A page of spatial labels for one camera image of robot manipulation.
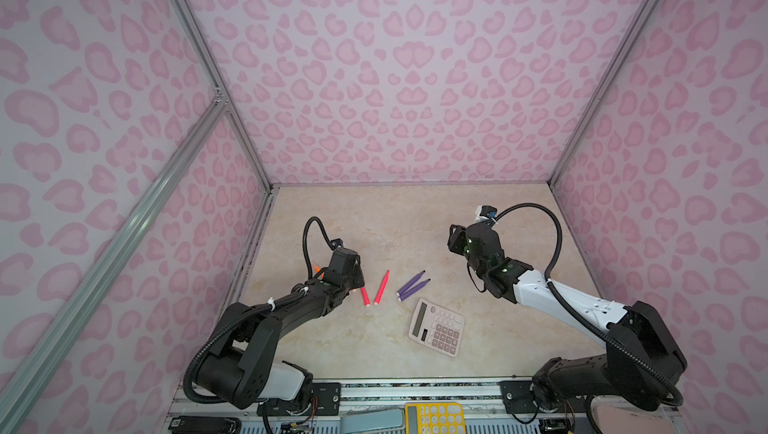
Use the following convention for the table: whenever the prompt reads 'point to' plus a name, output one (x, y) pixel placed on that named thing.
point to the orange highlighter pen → (317, 270)
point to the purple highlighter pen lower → (413, 290)
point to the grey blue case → (371, 420)
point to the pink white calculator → (437, 327)
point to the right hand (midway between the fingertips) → (455, 226)
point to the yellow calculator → (434, 418)
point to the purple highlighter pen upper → (410, 282)
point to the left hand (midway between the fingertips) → (356, 266)
